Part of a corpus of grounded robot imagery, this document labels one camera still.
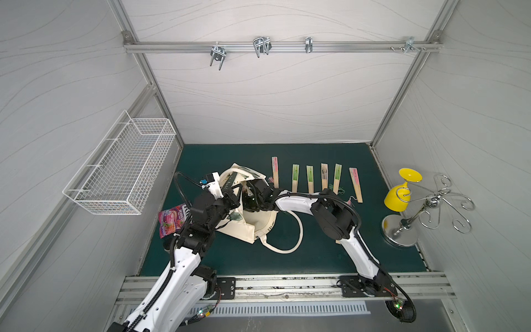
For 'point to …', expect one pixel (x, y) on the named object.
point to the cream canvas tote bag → (249, 226)
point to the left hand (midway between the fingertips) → (240, 186)
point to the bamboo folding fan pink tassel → (324, 168)
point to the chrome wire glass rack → (399, 232)
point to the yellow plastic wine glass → (398, 198)
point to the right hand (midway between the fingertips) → (234, 204)
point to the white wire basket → (119, 174)
